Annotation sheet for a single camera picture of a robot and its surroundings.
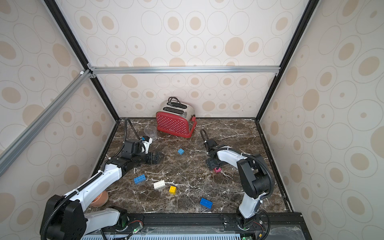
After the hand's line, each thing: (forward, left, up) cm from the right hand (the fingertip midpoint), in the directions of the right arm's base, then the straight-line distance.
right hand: (224, 162), depth 94 cm
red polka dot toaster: (+22, +32, +18) cm, 43 cm away
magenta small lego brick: (-6, +4, +1) cm, 8 cm away
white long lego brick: (-16, +38, +1) cm, 42 cm away
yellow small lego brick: (-20, +30, +3) cm, 36 cm away
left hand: (-4, +37, +14) cm, 40 cm away
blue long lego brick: (-14, +50, +2) cm, 52 cm away
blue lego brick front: (-25, +11, +1) cm, 27 cm away
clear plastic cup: (+21, +52, +5) cm, 56 cm away
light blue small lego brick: (+7, +29, +1) cm, 30 cm away
